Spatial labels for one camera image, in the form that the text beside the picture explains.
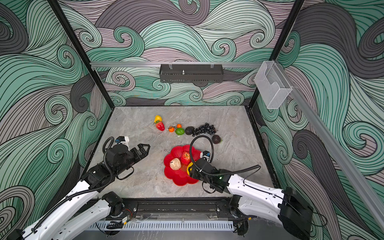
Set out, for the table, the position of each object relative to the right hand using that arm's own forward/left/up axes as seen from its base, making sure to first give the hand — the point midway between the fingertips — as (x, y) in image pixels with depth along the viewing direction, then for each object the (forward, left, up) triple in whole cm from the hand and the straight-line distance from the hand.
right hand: (191, 171), depth 80 cm
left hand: (+7, +23, +13) cm, 27 cm away
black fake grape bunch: (+31, -10, -3) cm, 33 cm away
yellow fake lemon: (+3, +1, 0) cm, 3 cm away
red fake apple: (+8, +3, -1) cm, 9 cm away
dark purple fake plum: (+21, -16, -2) cm, 27 cm away
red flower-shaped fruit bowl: (-1, +6, -7) cm, 9 cm away
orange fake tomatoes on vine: (+32, +14, -5) cm, 35 cm away
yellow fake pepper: (+39, +25, -3) cm, 47 cm away
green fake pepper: (+28, +8, -4) cm, 30 cm away
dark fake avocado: (+29, +1, -3) cm, 30 cm away
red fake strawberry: (+33, +22, -4) cm, 40 cm away
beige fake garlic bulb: (+4, +9, +1) cm, 10 cm away
